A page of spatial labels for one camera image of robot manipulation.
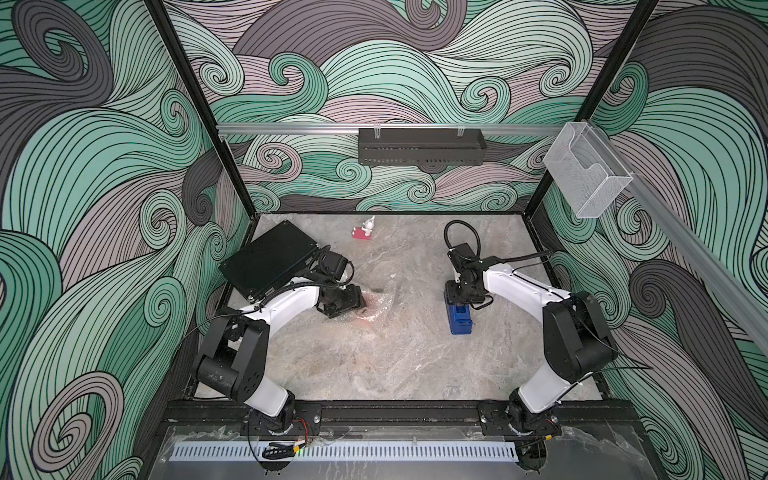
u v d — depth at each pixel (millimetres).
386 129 933
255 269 999
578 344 456
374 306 840
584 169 793
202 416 744
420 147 944
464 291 765
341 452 698
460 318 879
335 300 738
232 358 433
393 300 837
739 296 520
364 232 1108
